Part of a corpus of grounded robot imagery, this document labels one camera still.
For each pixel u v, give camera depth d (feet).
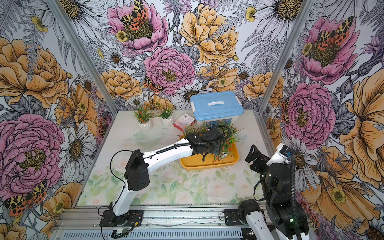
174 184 2.79
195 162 3.08
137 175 1.68
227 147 2.51
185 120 3.66
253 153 1.79
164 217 2.50
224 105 3.36
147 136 3.55
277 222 1.30
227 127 2.31
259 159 1.73
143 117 3.35
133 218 2.42
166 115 3.46
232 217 2.42
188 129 3.47
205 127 3.10
